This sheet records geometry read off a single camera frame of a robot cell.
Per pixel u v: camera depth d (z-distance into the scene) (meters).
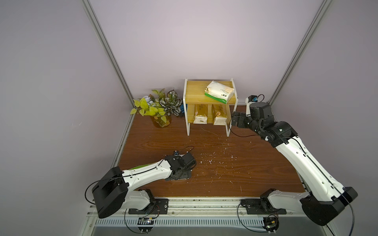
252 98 0.60
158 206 0.73
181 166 0.60
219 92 0.74
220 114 0.82
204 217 0.71
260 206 0.71
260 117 0.50
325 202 0.38
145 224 0.72
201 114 0.83
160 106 0.85
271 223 0.70
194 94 0.81
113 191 0.41
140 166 0.51
